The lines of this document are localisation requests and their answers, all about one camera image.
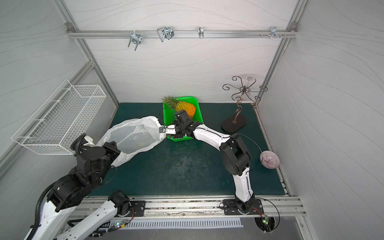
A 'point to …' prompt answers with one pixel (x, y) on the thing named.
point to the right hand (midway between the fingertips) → (171, 125)
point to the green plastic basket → (169, 114)
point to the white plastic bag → (132, 135)
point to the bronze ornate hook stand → (233, 122)
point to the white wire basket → (56, 125)
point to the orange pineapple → (179, 106)
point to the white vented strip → (179, 223)
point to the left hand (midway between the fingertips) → (118, 141)
